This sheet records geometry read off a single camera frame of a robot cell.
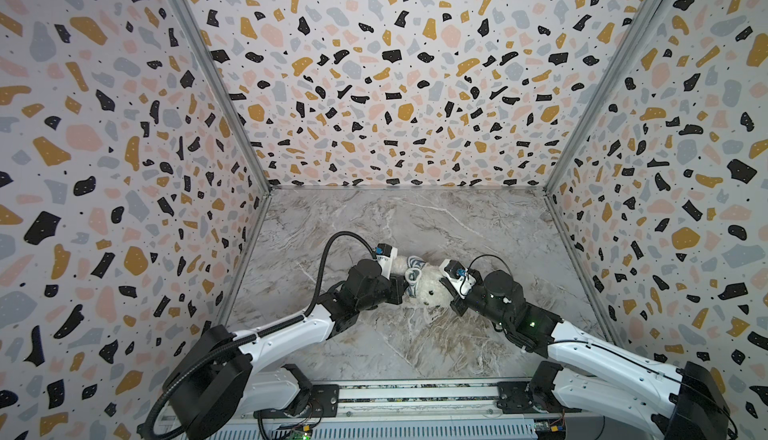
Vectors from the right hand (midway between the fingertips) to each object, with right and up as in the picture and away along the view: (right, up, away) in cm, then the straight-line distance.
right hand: (440, 272), depth 74 cm
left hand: (-5, -2, +4) cm, 7 cm away
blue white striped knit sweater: (-7, -1, +4) cm, 8 cm away
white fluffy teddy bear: (-2, -4, +2) cm, 5 cm away
